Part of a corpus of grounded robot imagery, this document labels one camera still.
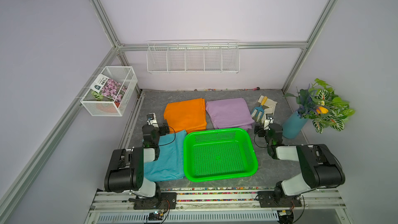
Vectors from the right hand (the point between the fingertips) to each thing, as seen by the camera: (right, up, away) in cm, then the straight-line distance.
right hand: (264, 121), depth 94 cm
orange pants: (-47, +3, +8) cm, 48 cm away
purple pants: (-20, +5, +11) cm, 23 cm away
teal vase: (+14, -1, -8) cm, 16 cm away
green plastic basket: (-33, -18, -8) cm, 39 cm away
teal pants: (-55, -22, -12) cm, 60 cm away
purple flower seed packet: (-85, +18, -22) cm, 89 cm away
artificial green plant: (+12, +11, -29) cm, 33 cm away
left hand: (-64, 0, -2) cm, 64 cm away
